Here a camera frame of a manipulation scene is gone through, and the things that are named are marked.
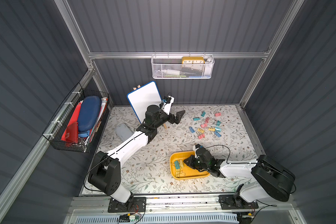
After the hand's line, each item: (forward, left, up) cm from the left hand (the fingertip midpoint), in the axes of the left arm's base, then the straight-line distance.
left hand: (180, 108), depth 76 cm
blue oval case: (-5, +49, 0) cm, 49 cm away
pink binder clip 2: (+21, -34, -30) cm, 50 cm away
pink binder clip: (0, -17, -30) cm, 34 cm away
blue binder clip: (+7, -11, -31) cm, 33 cm away
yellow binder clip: (-25, +1, -29) cm, 39 cm away
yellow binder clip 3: (+5, -18, -29) cm, 35 cm away
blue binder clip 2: (+3, -29, -31) cm, 42 cm away
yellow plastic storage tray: (-25, -6, -30) cm, 39 cm away
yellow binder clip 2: (+6, -25, -29) cm, 39 cm away
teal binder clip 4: (+12, -31, -29) cm, 44 cm away
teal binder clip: (-20, +2, -29) cm, 36 cm away
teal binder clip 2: (+23, -22, -31) cm, 45 cm away
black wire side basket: (-15, +58, 0) cm, 60 cm away
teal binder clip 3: (+18, -15, -31) cm, 39 cm away
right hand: (-18, -3, -27) cm, 33 cm away
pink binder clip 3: (+10, -20, -30) cm, 38 cm away
